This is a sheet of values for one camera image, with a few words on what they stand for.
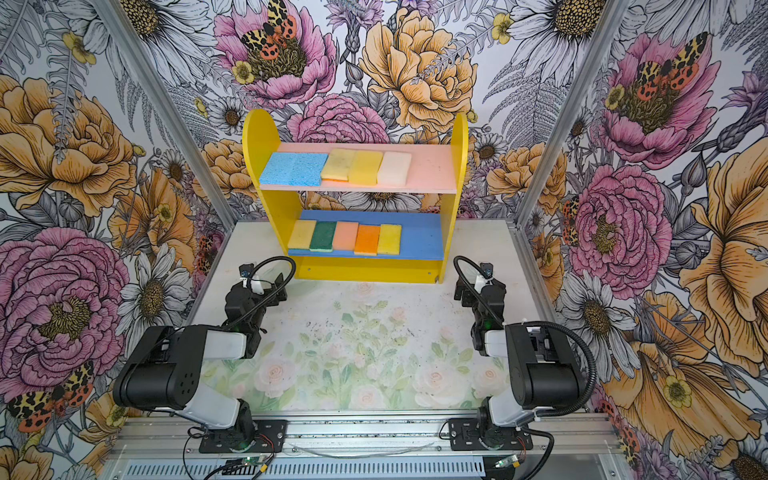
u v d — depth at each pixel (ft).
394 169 2.45
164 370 1.50
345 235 3.17
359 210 4.05
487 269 2.64
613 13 2.35
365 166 2.46
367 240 3.11
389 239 3.16
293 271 2.41
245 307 2.34
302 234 3.18
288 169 2.50
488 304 2.33
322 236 3.17
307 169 2.50
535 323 1.78
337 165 2.50
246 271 2.58
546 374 1.49
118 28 2.39
